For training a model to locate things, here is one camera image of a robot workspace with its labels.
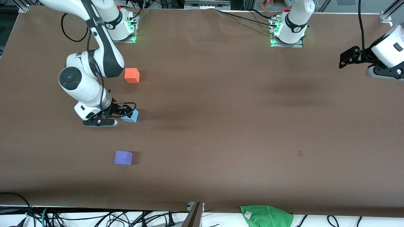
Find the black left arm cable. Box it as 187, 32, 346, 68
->
358, 0, 368, 59

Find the thin black cable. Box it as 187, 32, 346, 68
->
216, 9, 274, 24

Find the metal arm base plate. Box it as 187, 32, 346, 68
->
112, 14, 139, 44
270, 17, 304, 48

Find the orange block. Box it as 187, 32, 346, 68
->
124, 68, 140, 84

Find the brown table cover sheet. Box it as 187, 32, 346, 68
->
0, 5, 404, 218

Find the thick black cable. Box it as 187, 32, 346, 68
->
0, 192, 36, 227

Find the grey aluminium profile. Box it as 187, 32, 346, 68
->
181, 202, 205, 227

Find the blue block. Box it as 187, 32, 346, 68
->
121, 109, 139, 123

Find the purple block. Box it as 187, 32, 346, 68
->
114, 151, 133, 166

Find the green cloth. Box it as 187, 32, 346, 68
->
241, 205, 294, 227

